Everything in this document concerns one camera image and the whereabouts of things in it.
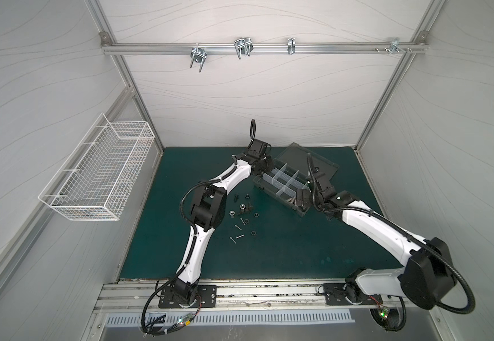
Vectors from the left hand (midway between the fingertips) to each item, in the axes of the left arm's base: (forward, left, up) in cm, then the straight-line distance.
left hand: (278, 163), depth 99 cm
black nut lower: (-30, +11, -11) cm, 34 cm away
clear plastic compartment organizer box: (-2, -6, -6) cm, 9 cm away
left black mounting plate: (-54, +27, -12) cm, 62 cm away
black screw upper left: (-13, +20, -12) cm, 26 cm away
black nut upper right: (-12, +14, -12) cm, 22 cm away
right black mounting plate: (-52, -19, -10) cm, 56 cm away
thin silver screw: (-33, +20, -11) cm, 40 cm away
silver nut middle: (-22, +21, -10) cm, 32 cm away
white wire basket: (-26, +63, +19) cm, 71 cm away
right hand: (-16, -13, +4) cm, 21 cm away
